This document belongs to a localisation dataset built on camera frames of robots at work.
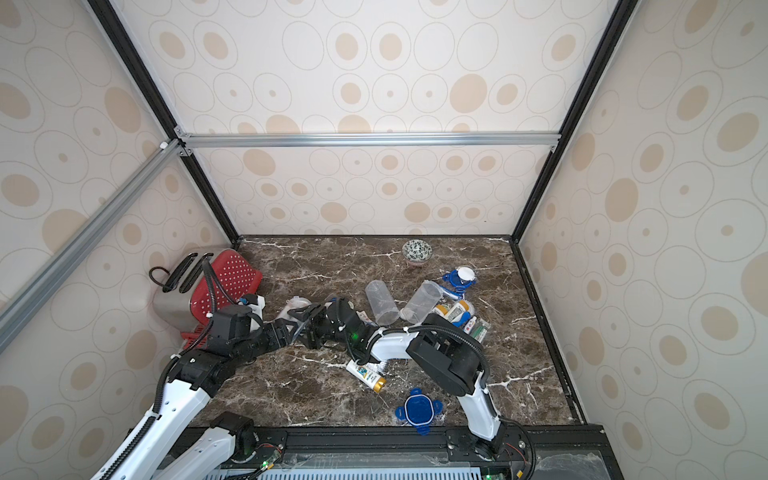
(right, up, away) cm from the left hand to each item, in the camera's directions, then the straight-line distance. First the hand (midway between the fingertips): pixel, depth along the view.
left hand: (296, 326), depth 77 cm
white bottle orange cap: (+41, +1, +20) cm, 46 cm away
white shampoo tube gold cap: (+18, -15, +6) cm, 24 cm away
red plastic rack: (-37, -7, +15) cm, 41 cm away
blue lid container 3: (+35, +3, +24) cm, 42 cm away
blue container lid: (+32, -23, +3) cm, 40 cm away
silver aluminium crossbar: (+11, +83, +83) cm, 118 cm away
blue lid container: (-3, +5, +8) cm, 10 cm away
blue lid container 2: (+22, +4, +20) cm, 30 cm away
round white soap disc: (+51, +13, +29) cm, 61 cm away
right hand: (0, +2, +3) cm, 4 cm away
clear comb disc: (+20, -13, +8) cm, 26 cm away
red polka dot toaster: (-31, +6, +4) cm, 32 cm away
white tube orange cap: (+46, +1, +20) cm, 50 cm away
